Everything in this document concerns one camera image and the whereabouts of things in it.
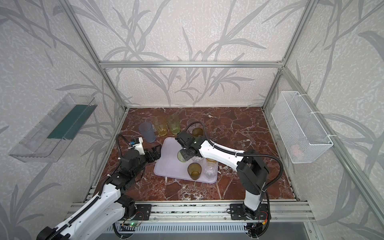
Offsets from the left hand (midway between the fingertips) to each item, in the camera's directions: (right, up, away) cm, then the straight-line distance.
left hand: (155, 147), depth 81 cm
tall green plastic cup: (+6, +13, +19) cm, 24 cm away
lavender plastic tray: (+4, -13, +10) cm, 17 cm away
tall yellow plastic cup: (-2, +11, +17) cm, 21 cm away
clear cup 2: (-10, +16, +22) cm, 29 cm away
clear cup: (+22, -9, +11) cm, 26 cm away
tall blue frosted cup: (-12, +9, +19) cm, 24 cm away
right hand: (+17, -3, +5) cm, 18 cm away
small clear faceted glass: (+30, -15, +5) cm, 34 cm away
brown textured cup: (+21, -13, +2) cm, 25 cm away
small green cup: (+14, -4, -6) cm, 16 cm away
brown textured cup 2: (+22, +7, +21) cm, 31 cm away
